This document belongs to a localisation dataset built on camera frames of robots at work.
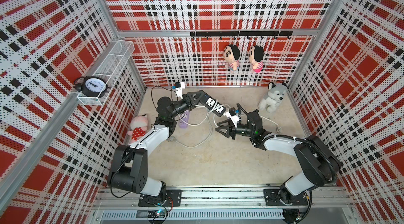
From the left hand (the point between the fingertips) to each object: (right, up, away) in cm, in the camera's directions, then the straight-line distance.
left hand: (207, 94), depth 74 cm
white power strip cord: (-21, -26, +17) cm, 37 cm away
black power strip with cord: (+3, -5, -2) cm, 6 cm away
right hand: (+6, -17, +6) cm, 19 cm away
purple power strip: (-15, -15, +25) cm, 33 cm away
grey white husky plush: (+41, -1, +22) cm, 46 cm away
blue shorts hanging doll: (+14, +24, +17) cm, 32 cm away
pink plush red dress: (-42, -18, +19) cm, 49 cm away
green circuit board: (-22, -54, -5) cm, 59 cm away
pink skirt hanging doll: (+29, +24, +20) cm, 43 cm away
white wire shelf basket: (-50, +13, +6) cm, 52 cm away
